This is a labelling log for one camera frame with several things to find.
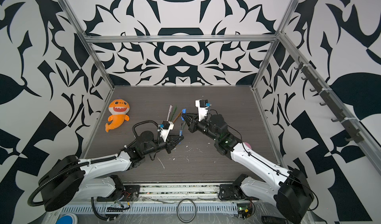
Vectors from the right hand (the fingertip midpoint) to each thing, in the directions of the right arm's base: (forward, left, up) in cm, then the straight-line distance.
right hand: (183, 114), depth 69 cm
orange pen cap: (+20, +5, -29) cm, 35 cm away
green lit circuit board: (-34, -28, -31) cm, 54 cm away
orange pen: (+16, +7, -29) cm, 34 cm away
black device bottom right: (-38, -40, -30) cm, 63 cm away
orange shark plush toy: (+19, +43, -19) cm, 51 cm away
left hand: (-4, 0, -11) cm, 12 cm away
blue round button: (-37, +52, -25) cm, 69 cm away
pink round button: (-17, -24, +5) cm, 30 cm away
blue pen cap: (+2, 0, 0) cm, 2 cm away
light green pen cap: (+22, +9, -28) cm, 37 cm away
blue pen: (-4, +2, -9) cm, 11 cm away
